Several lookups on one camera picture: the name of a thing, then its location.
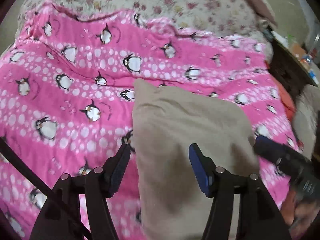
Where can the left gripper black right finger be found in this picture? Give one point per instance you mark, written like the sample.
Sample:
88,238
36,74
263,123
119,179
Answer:
242,206

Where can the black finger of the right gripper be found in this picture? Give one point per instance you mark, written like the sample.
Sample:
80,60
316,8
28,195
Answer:
270,150

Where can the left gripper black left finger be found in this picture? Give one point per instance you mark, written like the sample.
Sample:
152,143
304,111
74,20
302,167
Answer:
76,207

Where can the beige garment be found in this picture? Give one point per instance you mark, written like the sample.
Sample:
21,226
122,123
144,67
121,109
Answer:
166,122

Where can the dark wooden bedside table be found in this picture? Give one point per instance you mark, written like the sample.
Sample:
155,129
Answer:
288,70

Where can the pink penguin blanket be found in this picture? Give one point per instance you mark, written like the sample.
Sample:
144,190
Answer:
67,84

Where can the floral bed sheet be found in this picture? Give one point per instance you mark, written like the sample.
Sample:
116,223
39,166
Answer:
222,17

